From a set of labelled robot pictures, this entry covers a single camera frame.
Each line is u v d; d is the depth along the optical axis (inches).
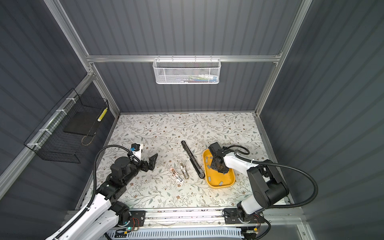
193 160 36.0
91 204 20.0
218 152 28.9
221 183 33.3
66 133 28.8
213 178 34.1
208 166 36.5
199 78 36.6
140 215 29.2
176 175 33.9
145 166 27.3
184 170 34.9
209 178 34.2
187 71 44.2
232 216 29.0
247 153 30.2
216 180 33.9
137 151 25.9
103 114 32.3
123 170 22.9
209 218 29.7
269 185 17.5
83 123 30.4
